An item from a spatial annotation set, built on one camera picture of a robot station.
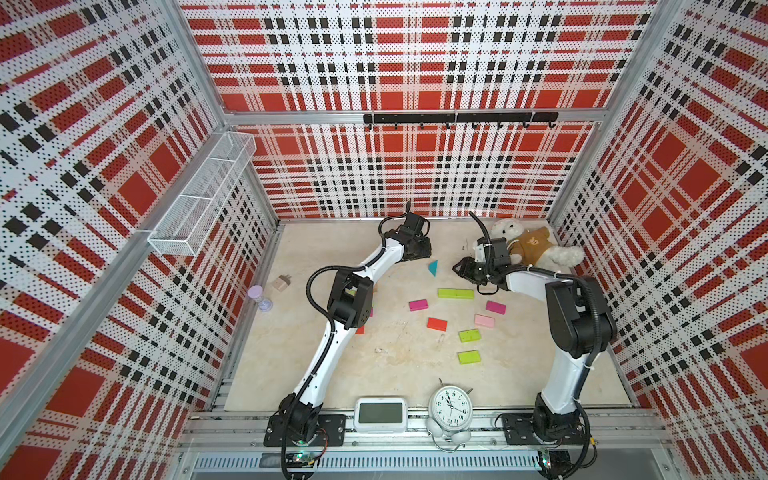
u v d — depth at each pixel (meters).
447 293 1.00
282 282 1.01
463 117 0.90
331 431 0.74
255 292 0.91
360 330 0.71
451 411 0.73
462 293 0.99
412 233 0.88
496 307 0.96
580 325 0.51
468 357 0.86
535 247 1.02
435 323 0.94
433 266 1.07
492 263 0.80
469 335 0.89
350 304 0.67
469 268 0.89
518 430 0.73
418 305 0.96
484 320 0.93
